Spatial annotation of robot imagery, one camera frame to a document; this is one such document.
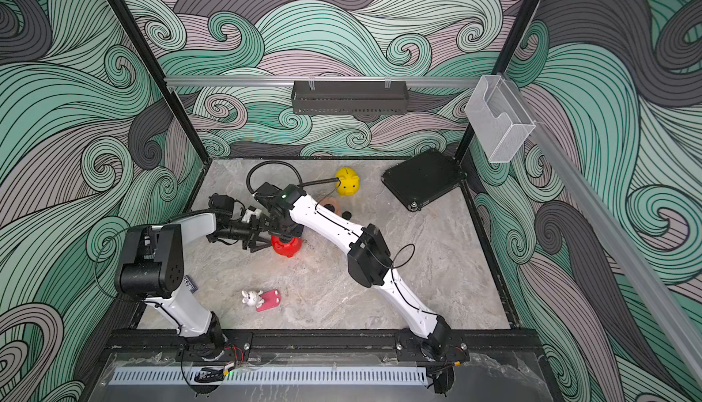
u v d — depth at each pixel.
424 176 1.07
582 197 0.57
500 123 0.75
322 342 0.74
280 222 0.73
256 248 0.86
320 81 0.94
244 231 0.81
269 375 0.70
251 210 0.90
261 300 0.77
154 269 0.48
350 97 1.44
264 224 0.82
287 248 0.83
